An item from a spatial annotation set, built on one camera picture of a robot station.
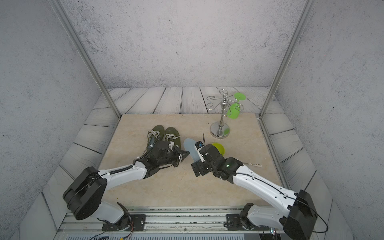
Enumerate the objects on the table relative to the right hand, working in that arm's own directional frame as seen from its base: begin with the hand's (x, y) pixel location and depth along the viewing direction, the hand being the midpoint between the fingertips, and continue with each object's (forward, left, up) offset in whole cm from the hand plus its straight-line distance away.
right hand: (200, 161), depth 77 cm
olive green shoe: (+22, +30, -8) cm, 38 cm away
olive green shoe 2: (+25, +19, -9) cm, 32 cm away
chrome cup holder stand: (+34, -13, -16) cm, 40 cm away
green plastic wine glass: (+35, -22, +2) cm, 41 cm away
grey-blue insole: (+12, +7, -2) cm, 14 cm away
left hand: (+5, +4, 0) cm, 6 cm away
